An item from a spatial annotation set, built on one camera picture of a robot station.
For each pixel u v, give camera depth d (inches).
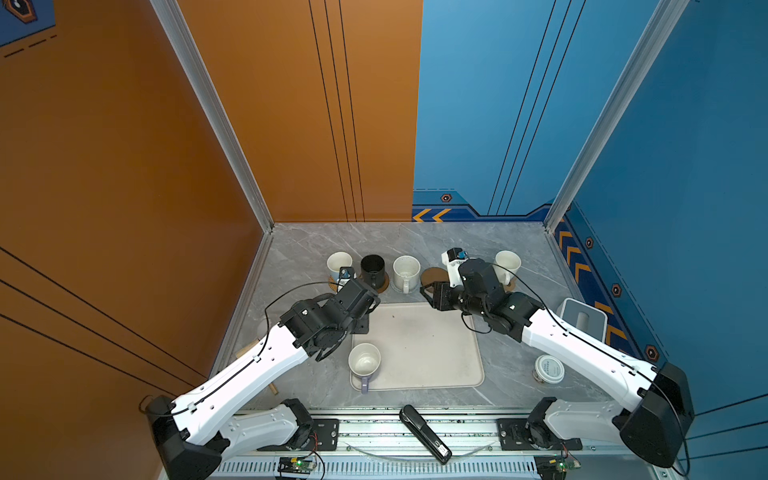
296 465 27.9
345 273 25.0
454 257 26.8
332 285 23.6
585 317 35.7
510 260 38.5
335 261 38.9
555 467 27.6
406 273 40.3
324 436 29.1
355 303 20.7
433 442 27.3
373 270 37.2
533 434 25.8
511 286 40.0
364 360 32.6
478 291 22.5
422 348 35.1
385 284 40.1
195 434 14.9
